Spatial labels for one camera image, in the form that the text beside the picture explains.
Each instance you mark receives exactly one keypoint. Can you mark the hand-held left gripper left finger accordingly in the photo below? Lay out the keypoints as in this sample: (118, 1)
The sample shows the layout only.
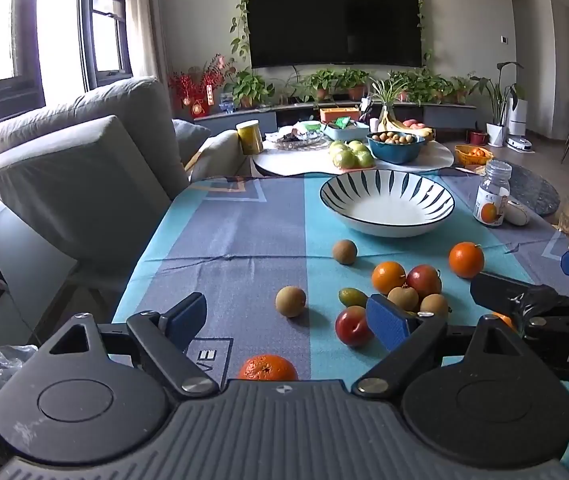
(187, 317)

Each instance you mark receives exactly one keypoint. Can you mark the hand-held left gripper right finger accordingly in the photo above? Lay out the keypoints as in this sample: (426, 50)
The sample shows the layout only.
(387, 322)

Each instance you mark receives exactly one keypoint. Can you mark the brown round fruit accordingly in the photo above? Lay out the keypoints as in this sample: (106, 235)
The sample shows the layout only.
(345, 251)
(403, 297)
(290, 301)
(434, 305)

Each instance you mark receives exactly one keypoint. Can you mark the red apple front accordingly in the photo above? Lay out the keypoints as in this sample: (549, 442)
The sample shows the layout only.
(349, 327)

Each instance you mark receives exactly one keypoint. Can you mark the red apple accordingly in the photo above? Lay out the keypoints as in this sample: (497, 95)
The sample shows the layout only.
(349, 327)
(424, 280)

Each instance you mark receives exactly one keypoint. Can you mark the small green oval fruit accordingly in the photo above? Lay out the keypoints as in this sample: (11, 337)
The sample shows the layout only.
(353, 296)

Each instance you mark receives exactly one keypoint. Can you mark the bumpy mandarin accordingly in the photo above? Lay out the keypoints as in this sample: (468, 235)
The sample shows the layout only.
(268, 369)

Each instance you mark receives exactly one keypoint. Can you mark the white bowl with blue stripes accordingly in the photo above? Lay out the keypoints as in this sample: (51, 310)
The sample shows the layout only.
(389, 210)

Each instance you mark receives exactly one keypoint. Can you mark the pile of small brown fruits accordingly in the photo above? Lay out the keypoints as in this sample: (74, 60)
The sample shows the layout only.
(395, 137)

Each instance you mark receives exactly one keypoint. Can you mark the white oval object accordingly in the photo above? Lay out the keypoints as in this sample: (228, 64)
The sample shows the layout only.
(516, 212)

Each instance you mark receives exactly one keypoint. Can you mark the dark marble round table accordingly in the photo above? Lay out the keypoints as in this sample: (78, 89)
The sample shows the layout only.
(534, 190)

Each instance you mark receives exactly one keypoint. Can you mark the clear bottle with orange label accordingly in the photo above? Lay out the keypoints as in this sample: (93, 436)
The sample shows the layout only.
(491, 195)

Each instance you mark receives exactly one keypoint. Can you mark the blue and grey tablecloth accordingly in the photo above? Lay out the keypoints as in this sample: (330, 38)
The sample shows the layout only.
(244, 230)

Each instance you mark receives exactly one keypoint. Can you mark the orange basket of mandarins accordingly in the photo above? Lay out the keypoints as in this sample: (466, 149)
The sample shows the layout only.
(473, 156)

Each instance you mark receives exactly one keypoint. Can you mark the white round coffee table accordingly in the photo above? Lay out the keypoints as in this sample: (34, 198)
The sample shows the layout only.
(434, 157)

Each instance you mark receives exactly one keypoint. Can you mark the red pot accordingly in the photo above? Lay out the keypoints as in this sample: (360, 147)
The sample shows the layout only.
(478, 137)

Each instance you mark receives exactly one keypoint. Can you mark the tray of green apples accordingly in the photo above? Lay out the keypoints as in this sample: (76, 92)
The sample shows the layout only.
(352, 156)

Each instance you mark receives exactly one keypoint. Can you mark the dark blue bowl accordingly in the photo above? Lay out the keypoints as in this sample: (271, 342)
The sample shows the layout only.
(395, 152)

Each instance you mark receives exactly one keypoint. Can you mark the grey sofa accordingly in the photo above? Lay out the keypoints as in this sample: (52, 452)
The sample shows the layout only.
(84, 175)

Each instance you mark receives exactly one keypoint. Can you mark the dark grey pillow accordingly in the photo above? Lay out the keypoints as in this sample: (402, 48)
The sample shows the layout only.
(192, 137)

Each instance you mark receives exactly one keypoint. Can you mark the clear plastic bag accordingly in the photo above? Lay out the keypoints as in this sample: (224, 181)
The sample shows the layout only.
(9, 362)

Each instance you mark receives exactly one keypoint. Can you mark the tall plant in white pot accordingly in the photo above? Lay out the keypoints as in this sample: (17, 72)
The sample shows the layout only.
(499, 100)

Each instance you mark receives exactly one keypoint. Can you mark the grey television cabinet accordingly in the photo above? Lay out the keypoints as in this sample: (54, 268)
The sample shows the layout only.
(444, 111)

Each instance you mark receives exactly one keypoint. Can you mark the pink fruit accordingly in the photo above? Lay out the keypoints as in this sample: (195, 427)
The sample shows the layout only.
(414, 122)

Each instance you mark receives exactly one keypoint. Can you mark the yellow can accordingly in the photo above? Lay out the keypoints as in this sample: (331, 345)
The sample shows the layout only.
(249, 136)

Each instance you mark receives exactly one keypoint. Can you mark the light blue basket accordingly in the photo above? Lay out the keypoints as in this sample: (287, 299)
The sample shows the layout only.
(347, 132)

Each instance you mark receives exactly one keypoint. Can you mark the bunch of bananas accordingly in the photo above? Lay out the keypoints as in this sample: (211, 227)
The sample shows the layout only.
(397, 125)

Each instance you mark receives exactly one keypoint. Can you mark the white cup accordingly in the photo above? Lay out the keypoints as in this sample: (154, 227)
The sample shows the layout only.
(374, 124)

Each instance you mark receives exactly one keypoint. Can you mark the glass tray with snacks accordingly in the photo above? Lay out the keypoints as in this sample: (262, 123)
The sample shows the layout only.
(299, 139)

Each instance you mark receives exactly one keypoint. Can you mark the potted green plant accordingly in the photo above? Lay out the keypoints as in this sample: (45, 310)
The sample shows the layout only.
(322, 82)
(461, 89)
(435, 87)
(403, 85)
(354, 82)

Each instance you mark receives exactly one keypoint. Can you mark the green lidded container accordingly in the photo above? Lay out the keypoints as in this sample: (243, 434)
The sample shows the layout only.
(309, 126)

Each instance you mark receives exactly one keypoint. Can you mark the orange box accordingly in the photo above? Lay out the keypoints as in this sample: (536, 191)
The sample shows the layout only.
(339, 112)

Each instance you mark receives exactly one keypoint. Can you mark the glass vase with spider plant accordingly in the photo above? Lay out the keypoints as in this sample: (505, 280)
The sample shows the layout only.
(387, 100)

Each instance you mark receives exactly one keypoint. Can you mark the red berry decoration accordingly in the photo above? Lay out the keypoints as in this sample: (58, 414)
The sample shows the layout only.
(192, 85)

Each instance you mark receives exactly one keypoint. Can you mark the large potted pothos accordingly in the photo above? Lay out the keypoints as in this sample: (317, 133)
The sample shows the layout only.
(249, 87)

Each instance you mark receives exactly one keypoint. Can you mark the beige curtain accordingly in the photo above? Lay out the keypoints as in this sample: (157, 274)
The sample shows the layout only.
(147, 20)

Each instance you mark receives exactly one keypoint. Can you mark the dark framed window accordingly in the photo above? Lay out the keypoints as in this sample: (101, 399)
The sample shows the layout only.
(104, 25)

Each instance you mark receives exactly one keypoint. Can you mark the black wall television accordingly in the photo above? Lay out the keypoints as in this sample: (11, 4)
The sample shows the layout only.
(334, 17)

